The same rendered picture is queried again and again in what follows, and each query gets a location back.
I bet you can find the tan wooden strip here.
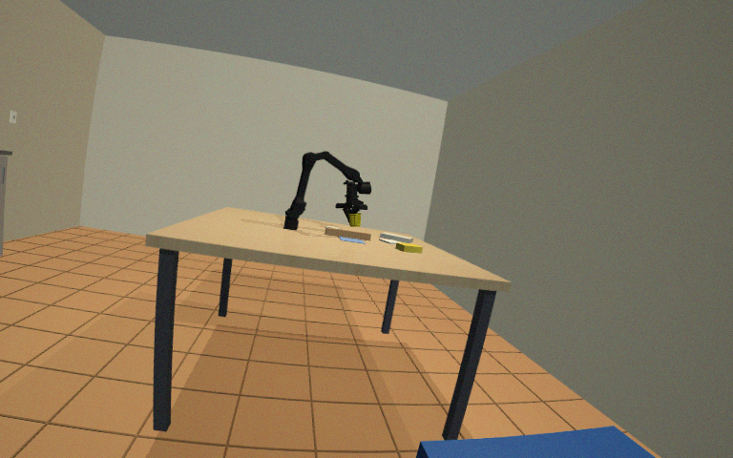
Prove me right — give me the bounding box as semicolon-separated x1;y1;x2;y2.
325;227;371;240

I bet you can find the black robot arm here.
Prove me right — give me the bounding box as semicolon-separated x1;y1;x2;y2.
283;151;371;231

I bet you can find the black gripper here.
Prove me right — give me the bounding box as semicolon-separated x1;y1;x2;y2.
336;193;367;222

